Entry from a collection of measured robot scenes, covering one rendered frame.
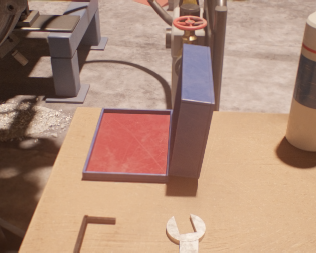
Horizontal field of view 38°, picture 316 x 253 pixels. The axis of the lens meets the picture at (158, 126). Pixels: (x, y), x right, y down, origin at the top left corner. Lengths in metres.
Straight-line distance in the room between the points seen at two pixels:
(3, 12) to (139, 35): 1.09
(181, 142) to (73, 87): 1.19
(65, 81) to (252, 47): 0.90
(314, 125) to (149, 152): 0.22
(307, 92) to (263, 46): 1.59
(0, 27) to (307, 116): 0.90
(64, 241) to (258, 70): 1.55
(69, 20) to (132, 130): 1.11
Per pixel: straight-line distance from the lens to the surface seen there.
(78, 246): 0.51
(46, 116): 1.64
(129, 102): 1.70
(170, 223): 0.52
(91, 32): 2.13
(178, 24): 0.99
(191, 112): 0.52
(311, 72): 0.61
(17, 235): 0.91
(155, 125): 0.68
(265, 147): 0.66
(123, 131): 0.67
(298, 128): 0.65
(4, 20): 1.31
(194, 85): 0.55
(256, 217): 0.55
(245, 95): 1.77
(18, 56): 1.47
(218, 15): 0.93
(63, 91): 1.73
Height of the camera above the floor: 0.85
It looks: 33 degrees down
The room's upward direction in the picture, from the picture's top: straight up
